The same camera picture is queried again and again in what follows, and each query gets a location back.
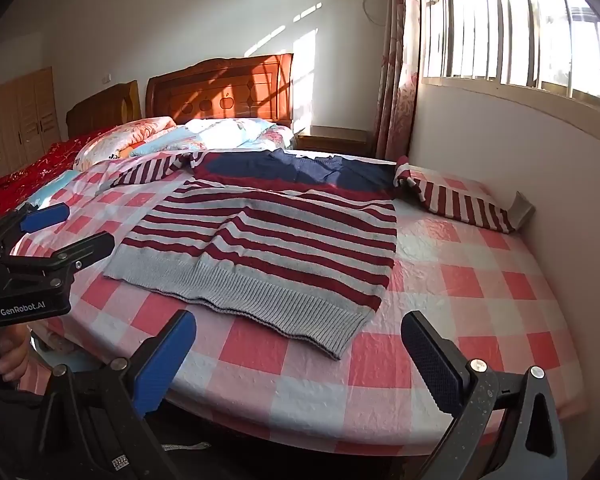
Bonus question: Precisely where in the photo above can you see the red floral blanket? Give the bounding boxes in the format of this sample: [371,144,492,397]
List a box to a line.
[0,127,116,226]

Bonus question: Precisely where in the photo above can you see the large carved wooden headboard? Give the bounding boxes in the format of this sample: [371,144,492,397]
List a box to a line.
[146,53,294,128]

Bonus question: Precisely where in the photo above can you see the small dark wooden headboard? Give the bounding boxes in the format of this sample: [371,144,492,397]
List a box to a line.
[66,80,141,138]

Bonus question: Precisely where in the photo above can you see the red grey striped sweater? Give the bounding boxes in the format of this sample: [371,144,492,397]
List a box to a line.
[102,150,517,361]

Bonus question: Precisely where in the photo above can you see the grey flat object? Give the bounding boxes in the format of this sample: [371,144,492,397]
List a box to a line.
[510,191,536,233]

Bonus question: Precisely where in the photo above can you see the barred window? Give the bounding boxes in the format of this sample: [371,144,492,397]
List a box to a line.
[420,0,600,116]

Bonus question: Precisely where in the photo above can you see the wooden nightstand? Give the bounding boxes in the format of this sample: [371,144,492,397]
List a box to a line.
[296,127,373,157]

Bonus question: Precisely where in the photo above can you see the light blue quilt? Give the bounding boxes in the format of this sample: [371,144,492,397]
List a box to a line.
[130,118,296,158]

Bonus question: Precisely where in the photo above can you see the bed with pink checked sheet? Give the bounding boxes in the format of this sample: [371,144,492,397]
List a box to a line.
[0,150,588,456]

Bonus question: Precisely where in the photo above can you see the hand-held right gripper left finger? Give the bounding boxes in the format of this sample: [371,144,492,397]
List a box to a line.
[10,310,197,480]

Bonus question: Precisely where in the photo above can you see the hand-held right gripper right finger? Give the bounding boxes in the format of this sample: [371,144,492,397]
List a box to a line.
[401,311,568,480]

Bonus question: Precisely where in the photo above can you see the person's left hand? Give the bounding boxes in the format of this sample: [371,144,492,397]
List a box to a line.
[0,324,32,383]

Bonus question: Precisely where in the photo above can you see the floral pillow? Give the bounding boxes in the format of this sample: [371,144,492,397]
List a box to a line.
[73,116,178,171]

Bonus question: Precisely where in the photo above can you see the pink floral curtain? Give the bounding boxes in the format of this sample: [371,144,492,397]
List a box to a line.
[372,0,422,161]

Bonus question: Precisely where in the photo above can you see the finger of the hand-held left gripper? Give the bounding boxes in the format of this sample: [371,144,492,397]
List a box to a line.
[0,231,116,286]
[0,202,71,241]

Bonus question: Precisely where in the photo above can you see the light wooden wardrobe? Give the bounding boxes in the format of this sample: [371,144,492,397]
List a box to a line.
[0,66,62,181]

